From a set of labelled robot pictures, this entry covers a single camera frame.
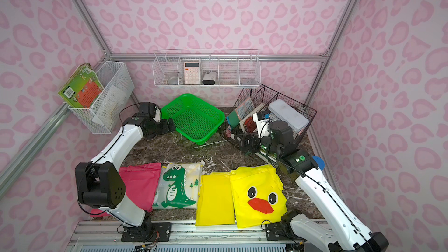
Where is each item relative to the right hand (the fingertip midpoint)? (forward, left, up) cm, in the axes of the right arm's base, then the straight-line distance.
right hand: (242, 135), depth 69 cm
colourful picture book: (+29, +4, -24) cm, 38 cm away
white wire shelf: (+45, +19, +1) cm, 49 cm away
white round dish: (+37, +37, -2) cm, 53 cm away
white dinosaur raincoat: (-12, +30, -25) cm, 41 cm away
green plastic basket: (+34, +30, -29) cm, 54 cm away
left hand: (+15, +38, -13) cm, 42 cm away
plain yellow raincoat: (-18, +12, -29) cm, 37 cm away
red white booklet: (+21, -4, -20) cm, 30 cm away
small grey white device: (+35, +17, +1) cm, 39 cm away
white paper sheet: (+15, +60, +1) cm, 62 cm away
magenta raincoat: (-10, +49, -27) cm, 57 cm away
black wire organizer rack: (+39, -12, -15) cm, 44 cm away
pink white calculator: (+39, +26, +2) cm, 47 cm away
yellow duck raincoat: (-14, -8, -29) cm, 33 cm away
